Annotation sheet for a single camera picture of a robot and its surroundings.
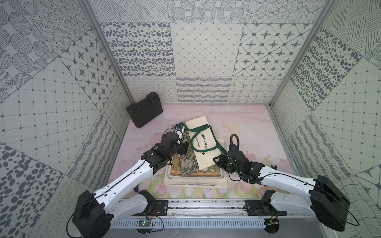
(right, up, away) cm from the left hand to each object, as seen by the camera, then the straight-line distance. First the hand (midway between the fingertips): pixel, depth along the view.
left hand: (187, 140), depth 78 cm
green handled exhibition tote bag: (+12, -8, +7) cm, 17 cm away
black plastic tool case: (-30, +16, +20) cm, 40 cm away
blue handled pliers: (+53, -18, +10) cm, 57 cm away
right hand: (+16, -14, +5) cm, 22 cm away
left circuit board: (-20, -40, -6) cm, 45 cm away
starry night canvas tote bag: (0, -20, +4) cm, 20 cm away
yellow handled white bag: (+14, -22, +5) cm, 26 cm away
